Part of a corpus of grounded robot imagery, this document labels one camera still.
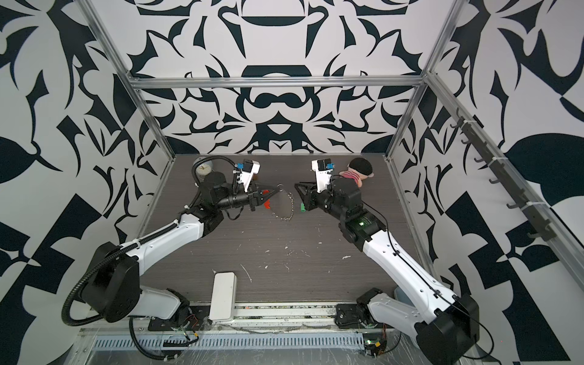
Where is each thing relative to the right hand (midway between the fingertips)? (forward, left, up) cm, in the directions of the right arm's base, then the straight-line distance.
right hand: (299, 182), depth 70 cm
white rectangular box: (-25, +26, -29) cm, 46 cm away
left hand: (+1, +6, -1) cm, 6 cm away
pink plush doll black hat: (+26, -28, -24) cm, 45 cm away
